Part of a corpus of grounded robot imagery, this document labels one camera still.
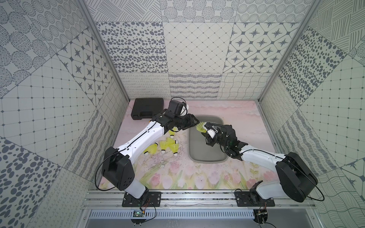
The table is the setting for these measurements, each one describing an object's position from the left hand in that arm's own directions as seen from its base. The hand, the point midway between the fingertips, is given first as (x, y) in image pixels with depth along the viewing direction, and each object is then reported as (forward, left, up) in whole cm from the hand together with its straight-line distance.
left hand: (202, 124), depth 76 cm
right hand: (+3, -3, -12) cm, 13 cm away
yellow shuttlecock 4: (+8, +19, -23) cm, 31 cm away
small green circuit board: (-38, +33, -26) cm, 57 cm away
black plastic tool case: (+28, +41, -18) cm, 53 cm away
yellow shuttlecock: (-1, +24, -21) cm, 33 cm away
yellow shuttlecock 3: (-4, +32, -25) cm, 41 cm away
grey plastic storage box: (-5, +1, -23) cm, 24 cm away
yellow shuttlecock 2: (-3, +16, -22) cm, 28 cm away
